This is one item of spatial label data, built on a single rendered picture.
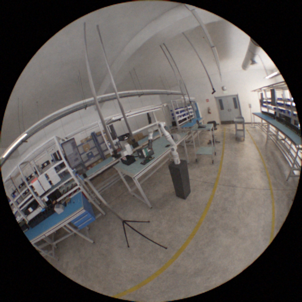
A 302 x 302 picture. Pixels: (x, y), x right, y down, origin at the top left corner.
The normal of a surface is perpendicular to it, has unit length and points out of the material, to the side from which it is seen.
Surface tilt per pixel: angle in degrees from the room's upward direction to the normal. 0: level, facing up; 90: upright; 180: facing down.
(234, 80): 90
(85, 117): 90
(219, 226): 0
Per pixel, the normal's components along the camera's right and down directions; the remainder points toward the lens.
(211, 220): -0.32, -0.89
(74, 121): 0.67, 0.04
